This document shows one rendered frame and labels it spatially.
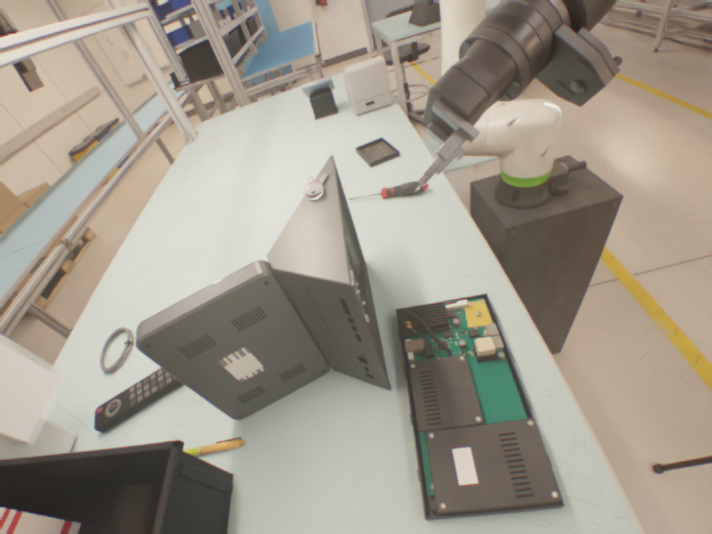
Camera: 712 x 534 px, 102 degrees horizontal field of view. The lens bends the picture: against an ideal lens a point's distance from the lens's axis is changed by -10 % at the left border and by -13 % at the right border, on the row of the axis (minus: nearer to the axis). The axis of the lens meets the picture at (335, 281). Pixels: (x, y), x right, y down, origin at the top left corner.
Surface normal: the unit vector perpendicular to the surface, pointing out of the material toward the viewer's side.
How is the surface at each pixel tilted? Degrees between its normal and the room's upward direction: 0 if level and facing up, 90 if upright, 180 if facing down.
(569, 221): 90
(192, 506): 90
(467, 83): 45
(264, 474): 0
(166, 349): 90
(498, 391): 0
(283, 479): 0
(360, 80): 90
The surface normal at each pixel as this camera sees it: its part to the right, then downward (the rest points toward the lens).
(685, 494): -0.28, -0.66
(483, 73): 0.09, -0.21
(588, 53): -0.15, 0.04
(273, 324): 0.39, 0.59
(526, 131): -0.47, 0.72
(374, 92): 0.12, 0.70
